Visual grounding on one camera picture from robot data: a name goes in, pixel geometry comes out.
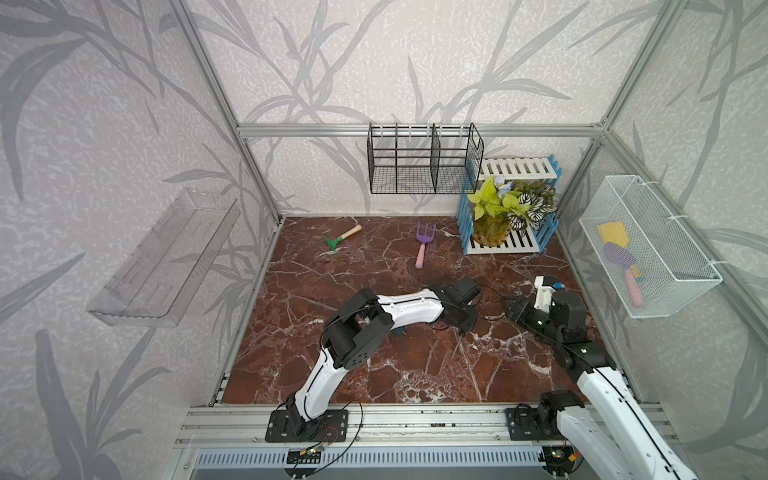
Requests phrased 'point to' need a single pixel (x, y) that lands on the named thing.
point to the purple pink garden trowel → (617, 254)
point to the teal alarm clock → (399, 330)
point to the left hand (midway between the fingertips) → (472, 321)
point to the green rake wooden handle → (333, 243)
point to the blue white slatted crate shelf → (543, 169)
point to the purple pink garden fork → (423, 238)
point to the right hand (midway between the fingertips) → (503, 299)
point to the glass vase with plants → (501, 208)
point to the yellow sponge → (613, 232)
